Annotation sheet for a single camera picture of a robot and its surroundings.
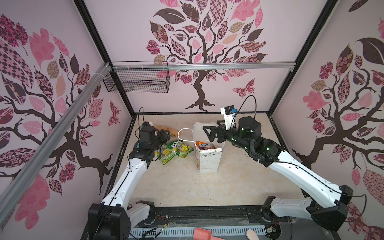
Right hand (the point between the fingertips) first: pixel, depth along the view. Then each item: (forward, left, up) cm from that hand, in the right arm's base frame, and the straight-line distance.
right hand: (211, 122), depth 64 cm
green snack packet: (+4, +26, -34) cm, 43 cm away
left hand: (+6, +23, -18) cm, 29 cm away
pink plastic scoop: (-37, +4, -38) cm, 53 cm away
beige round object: (-38, -18, -37) cm, 56 cm away
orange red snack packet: (+9, +2, -33) cm, 34 cm away
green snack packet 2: (+8, +17, -34) cm, 39 cm away
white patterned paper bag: (-7, +1, -16) cm, 17 cm away
